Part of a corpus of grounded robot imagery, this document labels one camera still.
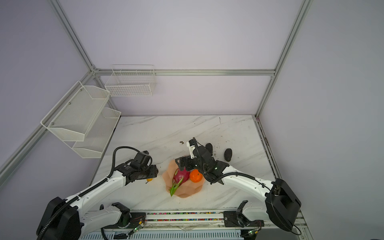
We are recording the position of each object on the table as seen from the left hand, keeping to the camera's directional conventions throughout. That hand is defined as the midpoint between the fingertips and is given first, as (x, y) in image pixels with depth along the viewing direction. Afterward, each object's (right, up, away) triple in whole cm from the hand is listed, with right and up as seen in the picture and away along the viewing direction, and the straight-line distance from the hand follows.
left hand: (152, 172), depth 84 cm
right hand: (+17, +9, -7) cm, 20 cm away
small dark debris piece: (+15, +16, +20) cm, 30 cm away
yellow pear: (-1, -3, -2) cm, 4 cm away
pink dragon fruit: (+16, -1, -4) cm, 17 cm away
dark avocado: (+34, +14, +15) cm, 40 cm away
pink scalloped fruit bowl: (+20, -8, -1) cm, 22 cm away
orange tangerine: (+25, 0, -5) cm, 25 cm away
